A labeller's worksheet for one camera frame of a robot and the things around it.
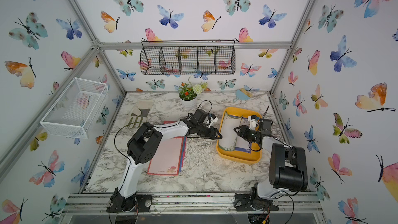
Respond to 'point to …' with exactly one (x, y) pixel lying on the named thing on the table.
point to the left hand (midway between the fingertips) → (222, 136)
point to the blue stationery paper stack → (242, 144)
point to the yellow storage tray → (236, 156)
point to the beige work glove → (140, 113)
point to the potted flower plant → (188, 93)
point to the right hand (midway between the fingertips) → (238, 129)
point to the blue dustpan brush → (242, 94)
